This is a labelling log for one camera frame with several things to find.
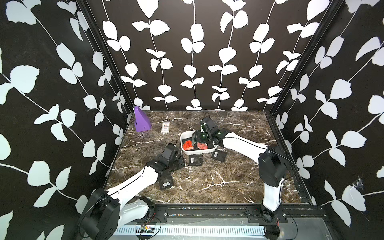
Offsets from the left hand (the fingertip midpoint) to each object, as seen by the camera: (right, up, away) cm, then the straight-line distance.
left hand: (186, 159), depth 84 cm
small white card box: (-17, +18, +23) cm, 34 cm away
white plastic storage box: (+8, +5, +10) cm, 14 cm away
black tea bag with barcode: (+20, 0, +11) cm, 23 cm away
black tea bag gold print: (-12, -13, 0) cm, 18 cm away
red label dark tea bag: (0, +6, +11) cm, 13 cm away
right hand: (+3, +14, +4) cm, 15 cm away
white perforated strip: (+5, -31, -14) cm, 34 cm away
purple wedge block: (-32, +22, +16) cm, 42 cm away
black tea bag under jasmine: (+5, -3, +9) cm, 10 cm away
